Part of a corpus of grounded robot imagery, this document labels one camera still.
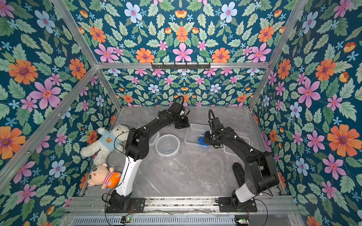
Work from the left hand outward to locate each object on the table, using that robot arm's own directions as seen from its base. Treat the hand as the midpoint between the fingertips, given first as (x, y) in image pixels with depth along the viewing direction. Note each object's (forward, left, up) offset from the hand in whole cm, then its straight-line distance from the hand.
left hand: (191, 123), depth 98 cm
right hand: (-15, -11, 0) cm, 18 cm away
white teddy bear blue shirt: (-9, +54, -1) cm, 55 cm away
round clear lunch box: (-12, +18, -8) cm, 23 cm away
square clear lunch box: (-2, -2, -9) cm, 9 cm away
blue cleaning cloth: (-16, -5, +3) cm, 17 cm away
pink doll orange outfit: (-31, +53, -1) cm, 62 cm away
